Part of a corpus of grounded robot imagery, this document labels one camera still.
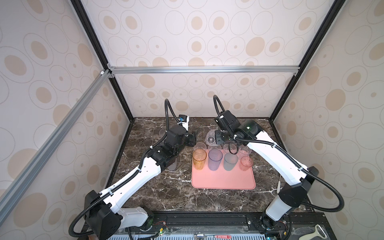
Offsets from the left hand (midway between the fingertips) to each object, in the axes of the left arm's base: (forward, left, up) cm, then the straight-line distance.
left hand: (197, 128), depth 72 cm
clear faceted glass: (+7, -2, -27) cm, 28 cm away
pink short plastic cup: (-3, -31, -30) cm, 44 cm away
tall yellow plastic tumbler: (-3, -2, -23) cm, 23 cm away
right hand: (-1, -11, -5) cm, 12 cm away
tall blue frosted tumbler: (-2, -11, -24) cm, 26 cm away
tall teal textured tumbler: (-5, -20, -24) cm, 31 cm away
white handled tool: (-39, -58, -29) cm, 76 cm away
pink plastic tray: (-12, -16, -34) cm, 39 cm away
